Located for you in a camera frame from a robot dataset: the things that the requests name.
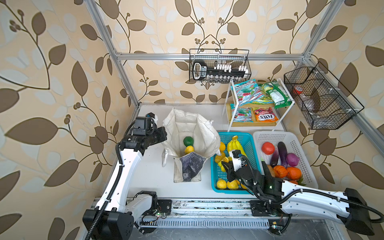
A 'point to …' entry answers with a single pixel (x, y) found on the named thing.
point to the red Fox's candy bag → (265, 115)
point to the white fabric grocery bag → (179, 123)
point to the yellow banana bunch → (234, 144)
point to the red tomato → (268, 148)
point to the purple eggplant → (283, 155)
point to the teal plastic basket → (219, 183)
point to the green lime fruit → (188, 141)
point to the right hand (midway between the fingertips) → (223, 164)
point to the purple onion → (292, 159)
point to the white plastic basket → (292, 146)
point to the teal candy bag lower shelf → (241, 114)
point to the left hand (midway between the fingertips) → (167, 131)
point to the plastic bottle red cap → (305, 98)
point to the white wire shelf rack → (257, 123)
